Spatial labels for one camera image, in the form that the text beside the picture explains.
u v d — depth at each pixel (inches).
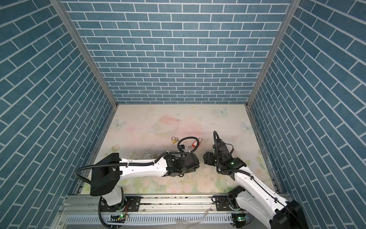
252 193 19.4
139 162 19.9
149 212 28.5
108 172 19.1
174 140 39.0
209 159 28.7
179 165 24.0
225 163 24.2
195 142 37.9
